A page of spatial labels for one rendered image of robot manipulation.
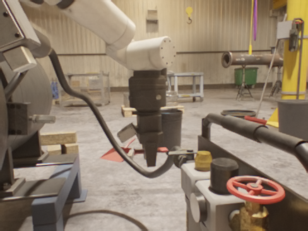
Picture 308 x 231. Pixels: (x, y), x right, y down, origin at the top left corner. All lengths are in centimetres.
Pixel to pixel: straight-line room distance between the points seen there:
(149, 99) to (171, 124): 159
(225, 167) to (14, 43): 45
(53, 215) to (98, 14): 71
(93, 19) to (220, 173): 33
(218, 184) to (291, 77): 320
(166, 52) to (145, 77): 7
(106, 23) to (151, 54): 12
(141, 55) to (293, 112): 218
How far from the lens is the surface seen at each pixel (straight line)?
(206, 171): 51
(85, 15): 43
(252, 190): 35
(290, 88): 358
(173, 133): 212
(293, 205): 37
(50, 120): 62
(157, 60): 50
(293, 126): 261
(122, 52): 55
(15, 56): 54
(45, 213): 95
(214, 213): 41
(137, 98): 52
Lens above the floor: 65
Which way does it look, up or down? 8 degrees down
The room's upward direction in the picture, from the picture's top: 2 degrees counter-clockwise
